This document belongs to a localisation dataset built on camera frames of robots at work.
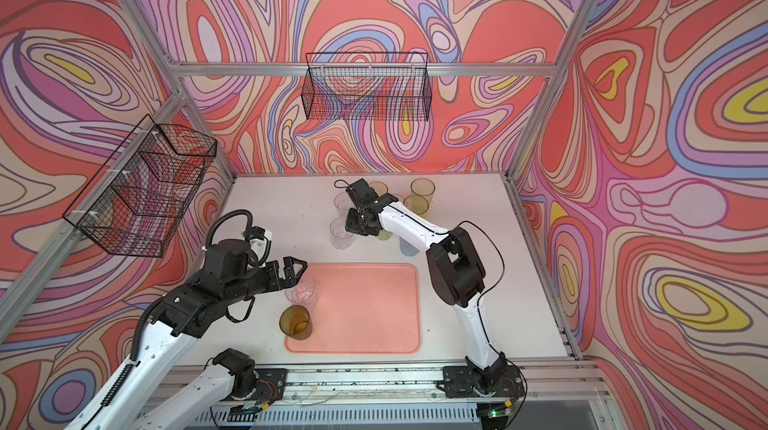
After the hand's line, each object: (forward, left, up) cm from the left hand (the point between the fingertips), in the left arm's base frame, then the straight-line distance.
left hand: (298, 266), depth 72 cm
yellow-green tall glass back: (+33, -34, -8) cm, 48 cm away
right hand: (+18, -12, -13) cm, 26 cm away
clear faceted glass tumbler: (+1, +3, -20) cm, 21 cm away
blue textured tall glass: (+14, -28, -16) cm, 35 cm away
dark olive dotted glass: (-8, +3, -18) cm, 20 cm away
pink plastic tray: (-3, -15, -21) cm, 26 cm away
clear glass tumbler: (+34, -6, -17) cm, 39 cm away
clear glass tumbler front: (+21, -6, -18) cm, 28 cm away
